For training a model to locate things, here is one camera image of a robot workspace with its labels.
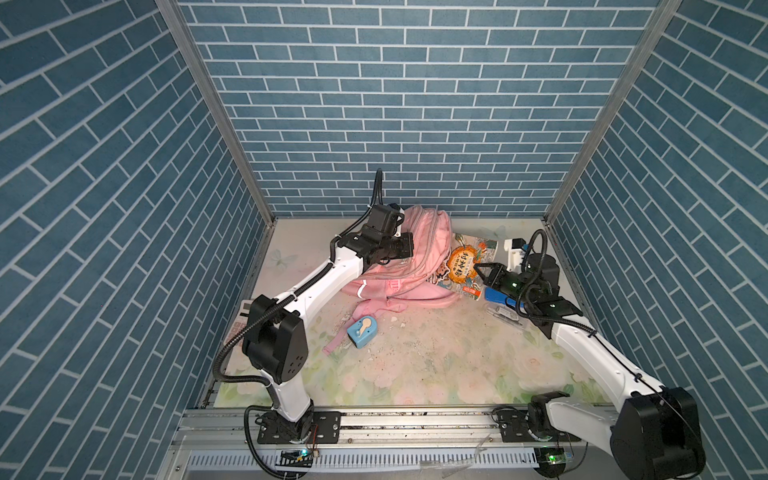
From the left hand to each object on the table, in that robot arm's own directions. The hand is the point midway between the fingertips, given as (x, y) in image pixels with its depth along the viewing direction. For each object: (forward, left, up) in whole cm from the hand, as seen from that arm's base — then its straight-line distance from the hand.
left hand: (416, 244), depth 84 cm
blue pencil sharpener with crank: (-19, +15, -15) cm, 29 cm away
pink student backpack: (-6, +3, -10) cm, 12 cm away
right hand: (-6, -15, 0) cm, 16 cm away
